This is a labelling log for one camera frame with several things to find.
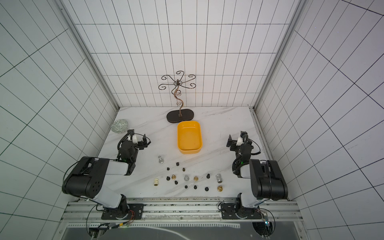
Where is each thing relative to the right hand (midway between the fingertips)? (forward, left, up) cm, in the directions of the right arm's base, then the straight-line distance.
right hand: (240, 134), depth 91 cm
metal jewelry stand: (+22, +40, -8) cm, 46 cm away
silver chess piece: (-17, +48, -8) cm, 52 cm away
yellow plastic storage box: (+2, +33, -8) cm, 34 cm away
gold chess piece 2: (-30, +13, -9) cm, 34 cm away
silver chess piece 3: (-24, +13, -10) cm, 29 cm away
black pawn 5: (-28, +37, -9) cm, 48 cm away
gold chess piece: (-26, +26, -9) cm, 38 cm away
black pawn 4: (-30, +26, -10) cm, 41 cm away
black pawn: (-21, +43, -10) cm, 49 cm away
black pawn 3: (-31, +20, -10) cm, 38 cm away
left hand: (-4, +65, -2) cm, 65 cm away
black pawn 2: (-24, +19, -9) cm, 32 cm away
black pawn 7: (-21, +34, -10) cm, 41 cm away
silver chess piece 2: (-26, +32, -9) cm, 42 cm away
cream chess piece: (-29, +48, -9) cm, 57 cm away
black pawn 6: (-27, +42, -9) cm, 51 cm away
